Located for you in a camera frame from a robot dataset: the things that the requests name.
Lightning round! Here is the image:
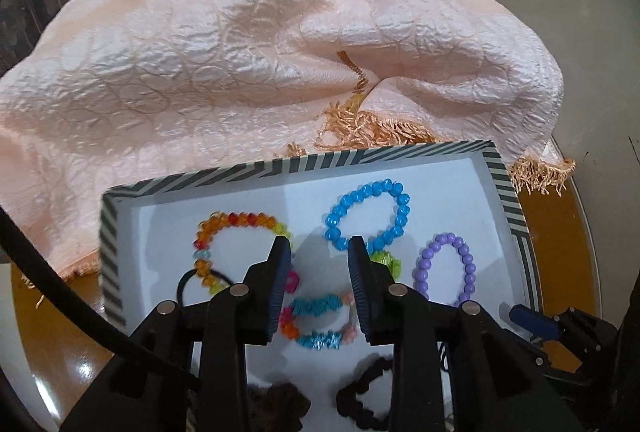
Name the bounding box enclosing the striped box white inside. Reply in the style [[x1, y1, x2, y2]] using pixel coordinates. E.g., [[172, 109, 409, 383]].
[[99, 139, 543, 432]]

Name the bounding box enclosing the pink fringed quilted cloth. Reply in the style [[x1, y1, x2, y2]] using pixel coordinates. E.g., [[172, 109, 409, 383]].
[[0, 0, 577, 284]]

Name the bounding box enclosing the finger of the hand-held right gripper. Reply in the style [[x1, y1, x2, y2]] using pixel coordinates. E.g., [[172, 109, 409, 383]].
[[509, 305, 616, 353]]

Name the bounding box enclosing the brown scrunchie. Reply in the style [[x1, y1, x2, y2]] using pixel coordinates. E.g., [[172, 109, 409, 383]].
[[247, 382, 311, 432]]

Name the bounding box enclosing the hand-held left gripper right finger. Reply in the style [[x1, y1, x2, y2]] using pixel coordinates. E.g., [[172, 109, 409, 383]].
[[347, 235, 585, 432]]

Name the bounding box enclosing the blue bead bracelet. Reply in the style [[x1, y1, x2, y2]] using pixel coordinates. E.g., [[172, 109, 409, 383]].
[[324, 179, 412, 253]]

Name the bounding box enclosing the black cable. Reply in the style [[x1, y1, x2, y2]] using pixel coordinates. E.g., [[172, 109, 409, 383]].
[[0, 207, 201, 385]]

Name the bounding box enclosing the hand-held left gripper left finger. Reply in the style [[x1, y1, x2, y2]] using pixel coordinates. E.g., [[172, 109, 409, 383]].
[[60, 236, 293, 432]]

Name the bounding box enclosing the black bead bracelet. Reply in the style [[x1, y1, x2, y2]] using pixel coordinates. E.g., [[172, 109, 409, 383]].
[[336, 356, 398, 425]]

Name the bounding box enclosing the colourful tassel bracelet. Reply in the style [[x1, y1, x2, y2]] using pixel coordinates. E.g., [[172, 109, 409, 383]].
[[280, 249, 403, 352]]

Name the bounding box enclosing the orange multicolour bead bracelet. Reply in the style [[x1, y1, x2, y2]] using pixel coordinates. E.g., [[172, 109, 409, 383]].
[[192, 211, 291, 295]]

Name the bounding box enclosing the purple bead bracelet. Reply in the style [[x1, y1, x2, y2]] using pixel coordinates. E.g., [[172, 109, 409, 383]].
[[412, 233, 477, 308]]

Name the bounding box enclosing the black hair tie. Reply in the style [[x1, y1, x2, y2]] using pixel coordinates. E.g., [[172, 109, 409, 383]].
[[177, 268, 236, 308]]

